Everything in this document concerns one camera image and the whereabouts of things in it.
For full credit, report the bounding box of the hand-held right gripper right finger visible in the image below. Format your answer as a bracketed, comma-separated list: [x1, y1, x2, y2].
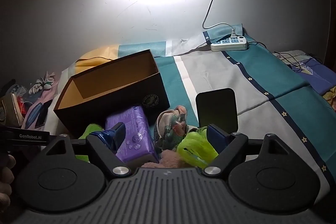
[203, 123, 292, 178]

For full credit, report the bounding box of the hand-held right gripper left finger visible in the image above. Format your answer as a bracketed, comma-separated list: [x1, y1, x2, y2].
[41, 122, 132, 179]

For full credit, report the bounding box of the purple wipes packet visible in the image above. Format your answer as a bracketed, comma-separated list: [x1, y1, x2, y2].
[105, 105, 159, 164]

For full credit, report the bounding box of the green plush toy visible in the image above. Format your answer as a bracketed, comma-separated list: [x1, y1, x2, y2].
[75, 123, 105, 164]

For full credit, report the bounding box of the neon green mesh sponge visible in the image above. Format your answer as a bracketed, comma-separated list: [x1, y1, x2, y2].
[176, 127, 219, 169]

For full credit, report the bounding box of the brown cardboard box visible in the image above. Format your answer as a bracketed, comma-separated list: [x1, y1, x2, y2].
[53, 49, 170, 139]

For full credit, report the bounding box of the black square pad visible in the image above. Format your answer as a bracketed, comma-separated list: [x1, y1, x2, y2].
[196, 88, 239, 133]

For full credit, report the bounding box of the patterned floral towel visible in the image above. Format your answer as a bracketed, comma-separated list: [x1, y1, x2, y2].
[154, 105, 197, 151]

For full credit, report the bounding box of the pink plush toy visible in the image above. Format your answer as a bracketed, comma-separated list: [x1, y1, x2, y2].
[140, 149, 189, 169]

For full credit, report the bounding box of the person's left hand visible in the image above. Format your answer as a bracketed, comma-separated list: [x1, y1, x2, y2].
[0, 155, 16, 212]

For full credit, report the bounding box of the blue oval case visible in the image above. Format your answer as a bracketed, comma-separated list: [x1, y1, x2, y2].
[26, 103, 42, 122]

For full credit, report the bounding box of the black smartphone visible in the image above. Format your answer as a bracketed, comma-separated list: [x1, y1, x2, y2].
[35, 99, 53, 128]

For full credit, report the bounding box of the small red packet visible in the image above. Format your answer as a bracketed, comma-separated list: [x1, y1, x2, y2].
[17, 97, 32, 114]

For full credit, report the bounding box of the golden box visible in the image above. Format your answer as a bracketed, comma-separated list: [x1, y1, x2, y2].
[0, 93, 24, 126]

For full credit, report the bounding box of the white gloves bundle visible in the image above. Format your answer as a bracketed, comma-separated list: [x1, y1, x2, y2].
[28, 72, 56, 94]

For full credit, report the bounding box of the pink printed cloth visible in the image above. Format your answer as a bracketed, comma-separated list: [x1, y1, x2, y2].
[22, 69, 72, 132]

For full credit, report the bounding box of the teal grey striped bedsheet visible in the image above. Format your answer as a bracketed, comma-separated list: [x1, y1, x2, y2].
[55, 23, 336, 188]

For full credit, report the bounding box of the yellow teal striped pillow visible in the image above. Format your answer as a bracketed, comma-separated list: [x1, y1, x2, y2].
[75, 40, 174, 68]

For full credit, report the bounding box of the white power strip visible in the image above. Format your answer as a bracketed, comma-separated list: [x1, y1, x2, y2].
[210, 35, 248, 52]

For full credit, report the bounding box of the purple printed blanket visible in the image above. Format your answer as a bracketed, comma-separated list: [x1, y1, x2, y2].
[273, 49, 336, 111]

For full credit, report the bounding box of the thin black cable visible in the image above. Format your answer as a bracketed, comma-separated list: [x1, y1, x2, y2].
[248, 41, 326, 73]

